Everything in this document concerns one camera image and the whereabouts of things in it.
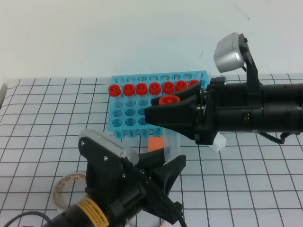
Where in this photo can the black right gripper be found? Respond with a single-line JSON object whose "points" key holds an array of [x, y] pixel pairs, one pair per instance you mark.
{"points": [[229, 107]]}

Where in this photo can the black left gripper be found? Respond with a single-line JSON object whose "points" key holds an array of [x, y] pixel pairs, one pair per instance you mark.
{"points": [[122, 190]]}

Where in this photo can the red-capped test tube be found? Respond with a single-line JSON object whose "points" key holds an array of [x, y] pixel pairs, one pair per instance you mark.
{"points": [[171, 138]]}

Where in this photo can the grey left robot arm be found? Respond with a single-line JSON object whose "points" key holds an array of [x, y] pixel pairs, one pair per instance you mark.
{"points": [[85, 213]]}

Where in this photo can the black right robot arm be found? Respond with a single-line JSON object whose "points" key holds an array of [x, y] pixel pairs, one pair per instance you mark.
{"points": [[273, 111]]}

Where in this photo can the blue test tube rack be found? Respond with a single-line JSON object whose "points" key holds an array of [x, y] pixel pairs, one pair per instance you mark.
{"points": [[130, 121]]}

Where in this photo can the clear tube in rack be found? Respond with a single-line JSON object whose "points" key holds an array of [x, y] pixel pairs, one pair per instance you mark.
{"points": [[115, 93]]}

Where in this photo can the orange foam cube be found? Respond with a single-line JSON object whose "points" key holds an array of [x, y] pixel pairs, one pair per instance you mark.
{"points": [[155, 143]]}

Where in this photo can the white foam cube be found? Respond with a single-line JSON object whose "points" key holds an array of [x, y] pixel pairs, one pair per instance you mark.
{"points": [[219, 143]]}

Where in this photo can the right white tape roll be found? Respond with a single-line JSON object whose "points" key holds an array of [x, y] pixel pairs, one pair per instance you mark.
{"points": [[150, 223]]}

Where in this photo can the white tape roll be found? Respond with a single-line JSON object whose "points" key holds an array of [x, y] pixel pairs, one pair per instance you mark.
{"points": [[150, 223], [66, 185]]}

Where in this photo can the left white tape roll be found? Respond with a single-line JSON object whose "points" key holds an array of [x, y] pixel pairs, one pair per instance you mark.
{"points": [[66, 185]]}

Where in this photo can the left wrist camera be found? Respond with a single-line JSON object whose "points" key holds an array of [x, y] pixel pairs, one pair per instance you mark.
{"points": [[111, 144]]}

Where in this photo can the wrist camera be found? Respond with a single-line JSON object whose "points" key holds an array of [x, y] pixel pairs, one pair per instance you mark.
{"points": [[231, 53], [111, 144]]}

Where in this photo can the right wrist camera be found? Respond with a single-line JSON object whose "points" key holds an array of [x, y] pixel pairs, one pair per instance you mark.
{"points": [[231, 53]]}

